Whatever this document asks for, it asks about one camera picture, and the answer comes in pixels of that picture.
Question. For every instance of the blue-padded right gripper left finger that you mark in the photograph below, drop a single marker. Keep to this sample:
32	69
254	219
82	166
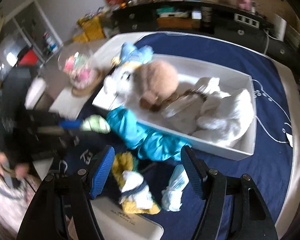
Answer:
99	169

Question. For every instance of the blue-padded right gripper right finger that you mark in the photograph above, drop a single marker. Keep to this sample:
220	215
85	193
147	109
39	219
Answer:
194	170

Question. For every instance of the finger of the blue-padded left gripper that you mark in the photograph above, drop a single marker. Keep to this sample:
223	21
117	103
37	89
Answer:
70	124

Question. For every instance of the yellow and white sock bundle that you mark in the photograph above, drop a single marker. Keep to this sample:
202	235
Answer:
135	196

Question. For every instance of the teal satin cloth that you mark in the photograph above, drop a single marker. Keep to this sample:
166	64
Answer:
149	143

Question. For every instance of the light green cloth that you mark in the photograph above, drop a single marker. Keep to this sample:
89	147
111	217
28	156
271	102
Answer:
95	123

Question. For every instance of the white knitted cloth with beads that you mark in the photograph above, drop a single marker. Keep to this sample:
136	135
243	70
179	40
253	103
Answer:
182	113

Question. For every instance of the person's left hand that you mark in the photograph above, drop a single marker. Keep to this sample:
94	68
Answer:
18	171

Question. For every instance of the light blue white sock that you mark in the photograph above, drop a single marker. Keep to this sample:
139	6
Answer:
171	196

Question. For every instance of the fluffy white plush cloth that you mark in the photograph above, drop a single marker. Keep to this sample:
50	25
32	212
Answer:
224	117

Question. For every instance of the white plush with blue hat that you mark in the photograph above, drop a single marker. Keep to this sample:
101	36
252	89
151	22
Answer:
124	85

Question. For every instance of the glass dome with pink roses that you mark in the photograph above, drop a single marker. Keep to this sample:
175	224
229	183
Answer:
78	64

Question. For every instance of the tan plush toy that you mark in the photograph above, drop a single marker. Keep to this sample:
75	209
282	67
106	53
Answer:
156	82

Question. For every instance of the yellow plastic crates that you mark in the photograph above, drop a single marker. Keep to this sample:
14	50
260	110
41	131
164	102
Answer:
92	29

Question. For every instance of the white rectangular storage box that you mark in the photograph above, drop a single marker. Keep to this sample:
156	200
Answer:
189	72

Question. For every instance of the black TV cabinet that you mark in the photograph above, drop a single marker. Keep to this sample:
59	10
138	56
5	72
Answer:
214	20

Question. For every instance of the white humidifier appliance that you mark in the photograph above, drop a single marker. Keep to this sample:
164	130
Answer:
279	27

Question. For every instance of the pink plush on cabinet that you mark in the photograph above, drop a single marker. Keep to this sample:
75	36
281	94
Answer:
244	4

